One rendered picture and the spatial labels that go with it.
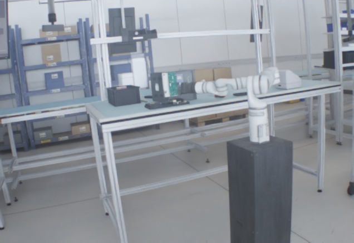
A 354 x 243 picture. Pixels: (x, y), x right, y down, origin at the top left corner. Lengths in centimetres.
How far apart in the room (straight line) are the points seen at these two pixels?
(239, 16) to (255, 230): 620
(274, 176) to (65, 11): 525
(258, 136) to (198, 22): 545
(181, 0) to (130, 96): 470
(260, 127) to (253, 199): 34
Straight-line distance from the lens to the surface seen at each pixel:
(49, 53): 557
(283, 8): 824
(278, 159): 153
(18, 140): 574
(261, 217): 159
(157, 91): 220
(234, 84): 187
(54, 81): 555
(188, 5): 678
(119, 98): 220
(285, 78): 237
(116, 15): 390
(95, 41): 259
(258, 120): 151
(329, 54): 456
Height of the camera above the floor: 129
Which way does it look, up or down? 9 degrees down
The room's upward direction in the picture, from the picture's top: 5 degrees counter-clockwise
